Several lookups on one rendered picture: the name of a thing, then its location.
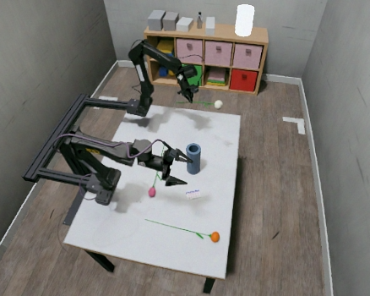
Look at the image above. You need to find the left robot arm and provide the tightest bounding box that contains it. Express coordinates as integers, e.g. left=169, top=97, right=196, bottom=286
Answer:
left=128, top=39, right=198, bottom=114

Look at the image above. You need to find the blue-grey hollow cylinder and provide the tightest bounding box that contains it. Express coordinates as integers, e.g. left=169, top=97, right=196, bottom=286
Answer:
left=186, top=143, right=201, bottom=175

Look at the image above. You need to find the pink tulip with green stem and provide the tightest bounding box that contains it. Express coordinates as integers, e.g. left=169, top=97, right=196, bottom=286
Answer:
left=149, top=171, right=162, bottom=197

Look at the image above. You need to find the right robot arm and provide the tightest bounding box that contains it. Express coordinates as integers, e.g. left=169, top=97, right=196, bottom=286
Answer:
left=60, top=125, right=154, bottom=204

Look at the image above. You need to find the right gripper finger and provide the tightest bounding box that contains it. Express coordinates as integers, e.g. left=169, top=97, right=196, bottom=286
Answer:
left=166, top=175, right=188, bottom=187
left=175, top=148, right=193, bottom=163

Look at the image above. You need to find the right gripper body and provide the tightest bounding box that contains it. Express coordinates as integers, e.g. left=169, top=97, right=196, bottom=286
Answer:
left=149, top=149, right=174, bottom=186

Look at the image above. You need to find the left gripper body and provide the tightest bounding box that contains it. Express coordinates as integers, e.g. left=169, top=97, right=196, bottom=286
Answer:
left=177, top=79, right=198, bottom=96

